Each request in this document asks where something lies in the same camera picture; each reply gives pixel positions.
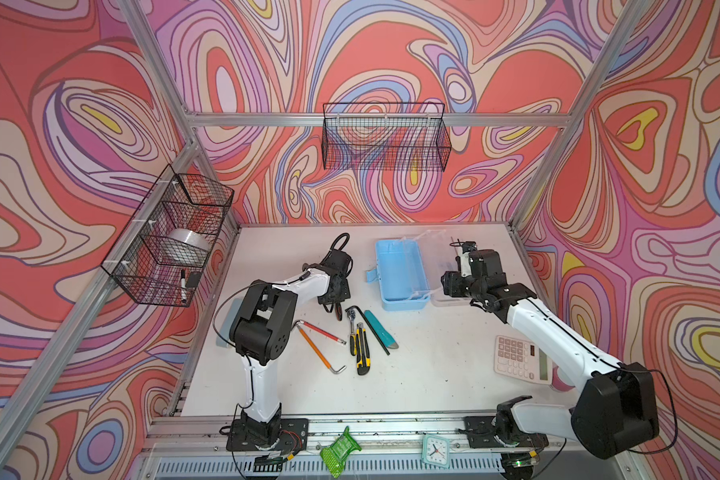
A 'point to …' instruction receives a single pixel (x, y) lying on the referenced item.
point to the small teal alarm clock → (436, 450)
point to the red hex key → (318, 329)
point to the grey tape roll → (189, 236)
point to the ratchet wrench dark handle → (339, 311)
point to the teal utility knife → (386, 338)
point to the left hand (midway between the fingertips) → (344, 293)
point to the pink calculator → (522, 359)
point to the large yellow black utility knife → (363, 363)
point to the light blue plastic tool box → (410, 271)
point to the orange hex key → (317, 351)
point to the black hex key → (366, 322)
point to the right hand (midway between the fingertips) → (454, 284)
